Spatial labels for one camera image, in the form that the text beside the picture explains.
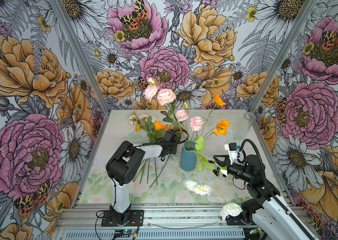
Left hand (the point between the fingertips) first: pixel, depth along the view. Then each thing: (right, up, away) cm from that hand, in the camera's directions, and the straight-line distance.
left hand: (171, 150), depth 99 cm
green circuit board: (-22, -33, -28) cm, 49 cm away
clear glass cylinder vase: (+47, +15, 0) cm, 49 cm away
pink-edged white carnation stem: (-28, +20, +13) cm, 37 cm away
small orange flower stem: (-24, +15, +9) cm, 29 cm away
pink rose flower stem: (+12, +18, -28) cm, 35 cm away
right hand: (+19, -2, -26) cm, 33 cm away
